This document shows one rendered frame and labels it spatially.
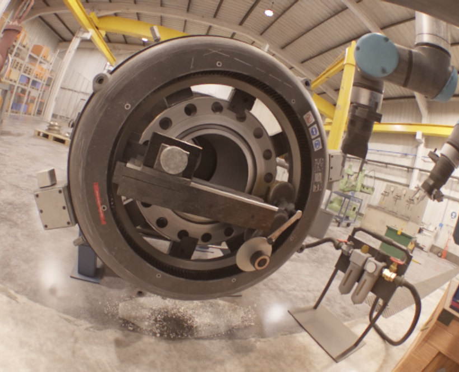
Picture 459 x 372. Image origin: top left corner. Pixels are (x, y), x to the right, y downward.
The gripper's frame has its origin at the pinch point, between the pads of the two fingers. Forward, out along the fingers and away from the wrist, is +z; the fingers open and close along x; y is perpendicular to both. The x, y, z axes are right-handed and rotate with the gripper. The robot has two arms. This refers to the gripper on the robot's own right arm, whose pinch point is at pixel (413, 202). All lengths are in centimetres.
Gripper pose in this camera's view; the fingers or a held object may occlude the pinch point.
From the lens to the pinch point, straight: 86.4
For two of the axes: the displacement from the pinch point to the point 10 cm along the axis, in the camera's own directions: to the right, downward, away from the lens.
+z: -4.1, 7.7, 4.9
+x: 9.1, 4.1, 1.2
